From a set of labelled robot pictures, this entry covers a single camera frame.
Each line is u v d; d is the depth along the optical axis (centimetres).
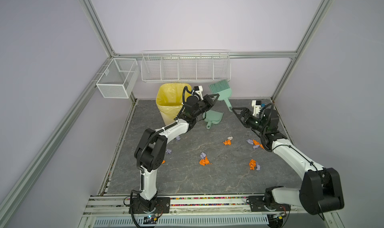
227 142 94
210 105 75
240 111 72
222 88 85
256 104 75
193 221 158
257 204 74
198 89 80
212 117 108
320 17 77
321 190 42
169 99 102
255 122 70
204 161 87
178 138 97
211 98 79
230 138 97
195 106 69
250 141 95
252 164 85
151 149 52
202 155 89
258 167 85
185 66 98
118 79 101
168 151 91
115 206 75
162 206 74
